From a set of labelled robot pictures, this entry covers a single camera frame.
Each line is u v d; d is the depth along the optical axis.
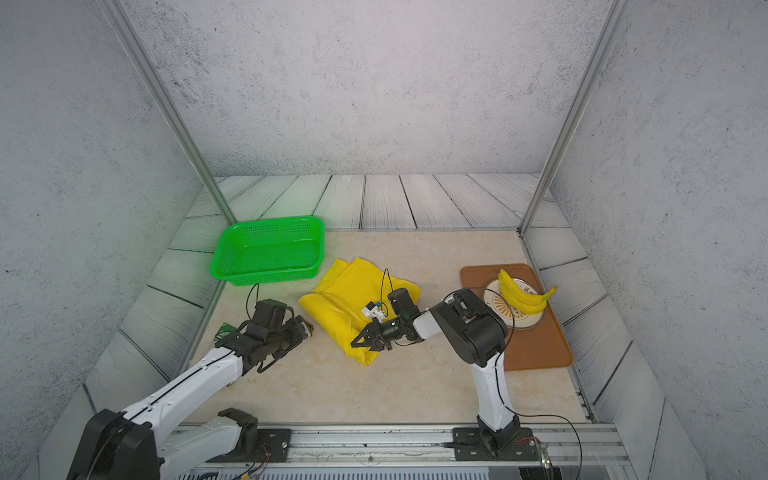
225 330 0.93
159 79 0.81
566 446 0.74
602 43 0.74
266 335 0.65
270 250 1.16
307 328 0.79
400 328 0.82
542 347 0.87
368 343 0.84
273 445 0.73
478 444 0.72
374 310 0.91
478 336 0.54
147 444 0.41
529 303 0.95
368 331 0.85
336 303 0.95
